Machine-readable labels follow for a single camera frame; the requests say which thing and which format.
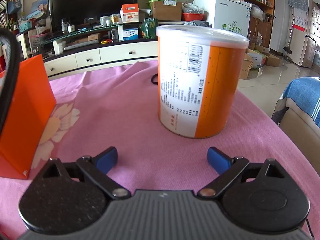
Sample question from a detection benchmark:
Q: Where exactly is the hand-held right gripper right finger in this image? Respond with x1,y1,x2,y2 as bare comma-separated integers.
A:
197,147,288,201

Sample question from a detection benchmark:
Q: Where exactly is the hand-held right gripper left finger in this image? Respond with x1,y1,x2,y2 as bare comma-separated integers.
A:
35,147,131,202

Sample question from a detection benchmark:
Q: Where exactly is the orange cardboard box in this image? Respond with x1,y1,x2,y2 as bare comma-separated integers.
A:
0,54,57,180

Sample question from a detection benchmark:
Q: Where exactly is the pink flowered tablecloth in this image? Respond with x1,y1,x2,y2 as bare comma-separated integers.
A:
0,59,320,240

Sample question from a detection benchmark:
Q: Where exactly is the orange canister with white label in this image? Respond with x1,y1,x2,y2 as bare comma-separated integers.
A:
156,25,250,139

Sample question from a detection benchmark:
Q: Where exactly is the beige sofa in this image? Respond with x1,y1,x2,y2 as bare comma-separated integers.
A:
271,97,320,178

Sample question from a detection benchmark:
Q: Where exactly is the open cardboard box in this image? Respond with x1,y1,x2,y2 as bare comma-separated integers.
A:
239,45,266,80

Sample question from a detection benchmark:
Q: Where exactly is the blue striped towel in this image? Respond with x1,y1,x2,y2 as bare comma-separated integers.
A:
278,77,320,126

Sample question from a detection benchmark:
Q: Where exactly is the white television cabinet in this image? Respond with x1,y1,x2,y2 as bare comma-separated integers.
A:
37,22,161,78

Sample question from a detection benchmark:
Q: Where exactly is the blue and white box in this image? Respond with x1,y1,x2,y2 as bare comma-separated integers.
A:
122,28,139,42

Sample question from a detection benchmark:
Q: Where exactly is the pink plastic basket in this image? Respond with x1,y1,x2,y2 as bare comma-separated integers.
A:
27,32,53,55

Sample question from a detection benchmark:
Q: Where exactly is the green foil bag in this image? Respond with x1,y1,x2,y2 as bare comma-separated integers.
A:
140,18,159,40

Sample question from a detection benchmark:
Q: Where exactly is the red plastic basin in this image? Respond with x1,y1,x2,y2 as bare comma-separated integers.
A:
181,12,204,22

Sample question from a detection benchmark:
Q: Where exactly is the orange and white carton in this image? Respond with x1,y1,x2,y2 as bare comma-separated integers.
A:
121,3,140,24

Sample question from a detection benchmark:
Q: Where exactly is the white chest freezer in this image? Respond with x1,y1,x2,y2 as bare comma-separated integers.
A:
193,0,253,40

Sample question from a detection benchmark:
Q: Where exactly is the brown cardboard box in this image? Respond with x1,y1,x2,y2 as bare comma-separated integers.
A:
151,1,183,22

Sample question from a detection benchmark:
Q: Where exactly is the black flat television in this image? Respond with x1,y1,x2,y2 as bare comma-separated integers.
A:
48,0,139,30

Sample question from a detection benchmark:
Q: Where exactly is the white refrigerator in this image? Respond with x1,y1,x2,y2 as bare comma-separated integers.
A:
289,0,320,68

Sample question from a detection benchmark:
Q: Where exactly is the blue hanging bag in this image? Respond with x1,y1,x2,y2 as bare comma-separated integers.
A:
7,0,23,15

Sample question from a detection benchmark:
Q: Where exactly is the black cable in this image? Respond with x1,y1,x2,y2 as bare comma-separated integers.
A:
0,28,21,133

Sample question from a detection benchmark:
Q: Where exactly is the wall calendar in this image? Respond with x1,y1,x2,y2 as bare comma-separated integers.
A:
291,7,308,32

